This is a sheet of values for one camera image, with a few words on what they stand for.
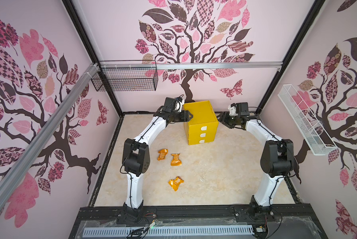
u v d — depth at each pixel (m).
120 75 1.07
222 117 0.86
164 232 0.70
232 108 0.88
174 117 0.78
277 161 0.51
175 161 0.92
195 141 0.97
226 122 0.85
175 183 0.83
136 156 0.54
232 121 0.81
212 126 0.89
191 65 0.94
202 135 0.92
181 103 0.85
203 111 0.92
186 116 0.81
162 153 0.96
